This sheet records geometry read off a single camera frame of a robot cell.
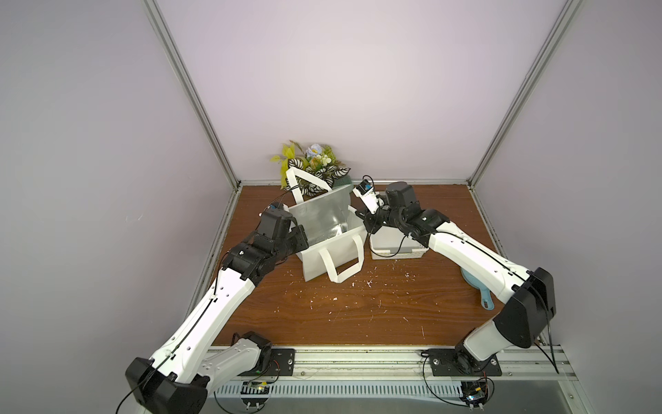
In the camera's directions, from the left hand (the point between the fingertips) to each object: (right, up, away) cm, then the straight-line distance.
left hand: (311, 233), depth 74 cm
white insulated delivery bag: (+6, -1, +27) cm, 28 cm away
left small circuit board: (-16, -46, -2) cm, 49 cm away
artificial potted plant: (0, +25, +20) cm, 32 cm away
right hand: (+15, +9, +4) cm, 18 cm away
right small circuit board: (+46, -44, -4) cm, 64 cm away
